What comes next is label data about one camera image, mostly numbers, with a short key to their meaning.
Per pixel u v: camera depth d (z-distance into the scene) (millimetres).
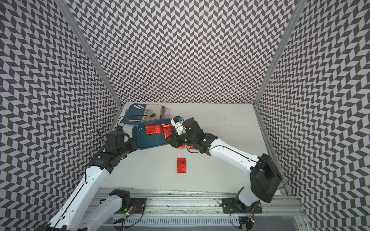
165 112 1103
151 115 1100
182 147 680
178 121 667
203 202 763
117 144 578
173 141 654
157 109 1165
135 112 1129
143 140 912
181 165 860
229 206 746
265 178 416
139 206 734
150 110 1153
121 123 1079
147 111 1148
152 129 862
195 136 587
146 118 1096
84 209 406
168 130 875
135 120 1081
